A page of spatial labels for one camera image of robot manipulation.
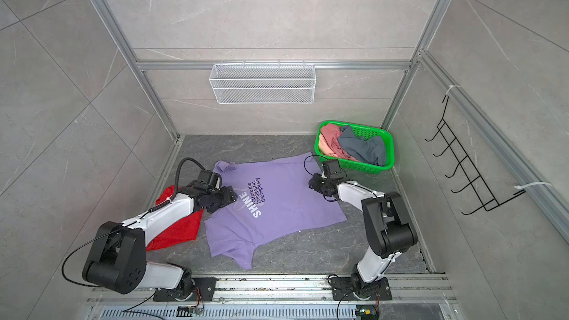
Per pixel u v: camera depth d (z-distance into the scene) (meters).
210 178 0.71
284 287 0.75
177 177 0.66
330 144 1.03
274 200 0.96
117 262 0.42
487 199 0.59
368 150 1.06
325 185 0.86
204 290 0.73
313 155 1.08
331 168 0.76
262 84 1.00
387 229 0.47
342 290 0.73
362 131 1.13
